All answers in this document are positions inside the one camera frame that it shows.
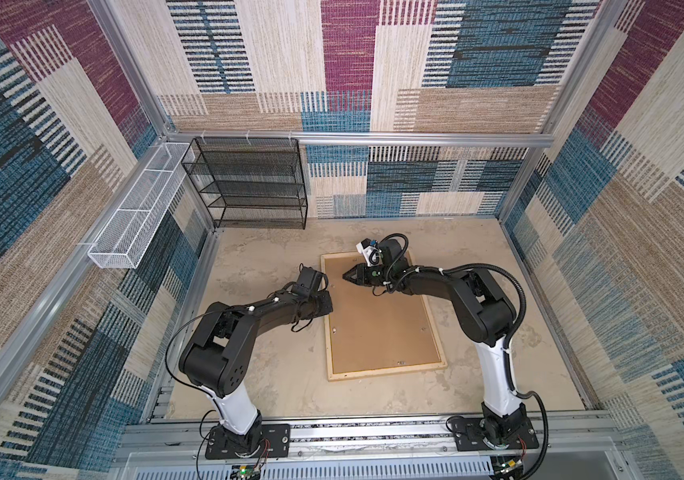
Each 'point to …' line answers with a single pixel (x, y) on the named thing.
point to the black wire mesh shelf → (249, 182)
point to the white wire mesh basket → (125, 239)
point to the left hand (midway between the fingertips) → (330, 301)
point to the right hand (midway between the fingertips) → (345, 278)
